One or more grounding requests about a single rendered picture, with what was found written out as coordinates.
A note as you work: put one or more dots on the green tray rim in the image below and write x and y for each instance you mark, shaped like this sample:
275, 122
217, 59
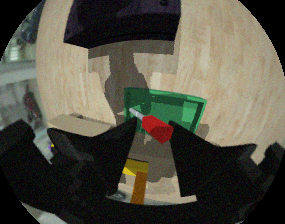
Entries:
197, 117

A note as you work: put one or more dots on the red-headed metal pin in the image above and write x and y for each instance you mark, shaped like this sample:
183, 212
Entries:
160, 130

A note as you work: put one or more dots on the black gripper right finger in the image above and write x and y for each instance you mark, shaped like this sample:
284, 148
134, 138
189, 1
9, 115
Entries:
197, 161

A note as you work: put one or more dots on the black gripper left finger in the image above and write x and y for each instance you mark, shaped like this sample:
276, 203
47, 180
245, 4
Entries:
106, 153

